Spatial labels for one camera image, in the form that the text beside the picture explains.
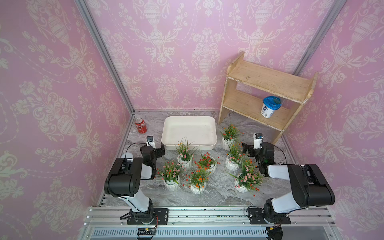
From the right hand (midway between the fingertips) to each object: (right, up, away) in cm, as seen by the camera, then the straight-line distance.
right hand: (251, 142), depth 94 cm
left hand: (-61, -1, +1) cm, 61 cm away
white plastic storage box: (-31, +6, +15) cm, 35 cm away
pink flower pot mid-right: (-14, -6, -12) cm, 20 cm away
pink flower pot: (-48, -12, -22) cm, 54 cm away
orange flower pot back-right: (-15, +5, -4) cm, 16 cm away
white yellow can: (-76, -8, -4) cm, 77 cm away
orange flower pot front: (-34, -15, -24) cm, 44 cm away
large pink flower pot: (-9, -16, -21) cm, 28 cm away
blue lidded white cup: (+6, +23, -12) cm, 26 cm away
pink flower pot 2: (-41, -5, -11) cm, 43 cm away
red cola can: (-72, +9, +9) cm, 73 cm away
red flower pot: (-29, -9, -16) cm, 34 cm away
